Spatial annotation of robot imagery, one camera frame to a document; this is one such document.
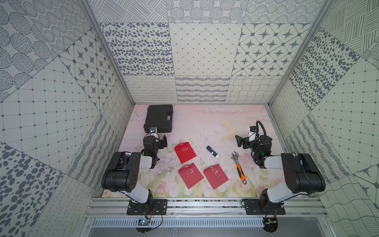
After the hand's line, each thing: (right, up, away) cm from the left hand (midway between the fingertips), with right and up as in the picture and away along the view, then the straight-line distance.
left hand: (161, 135), depth 94 cm
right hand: (+54, 0, 0) cm, 54 cm away
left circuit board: (-4, -40, -23) cm, 46 cm away
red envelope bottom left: (+19, -22, -9) cm, 31 cm away
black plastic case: (-4, +13, +15) cm, 20 cm away
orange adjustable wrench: (+50, -23, -10) cm, 56 cm away
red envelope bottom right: (+34, -22, -9) cm, 42 cm away
